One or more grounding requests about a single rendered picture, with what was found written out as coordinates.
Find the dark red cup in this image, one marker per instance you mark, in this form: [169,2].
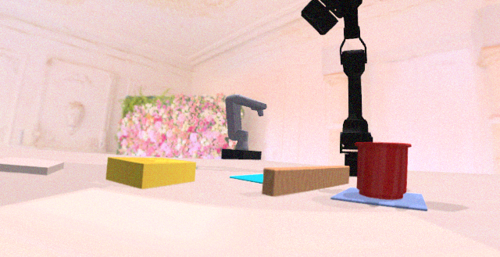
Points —
[382,169]

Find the yellow flat block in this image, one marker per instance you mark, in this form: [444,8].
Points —
[149,172]

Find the brown wooden bar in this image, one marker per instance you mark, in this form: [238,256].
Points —
[289,180]

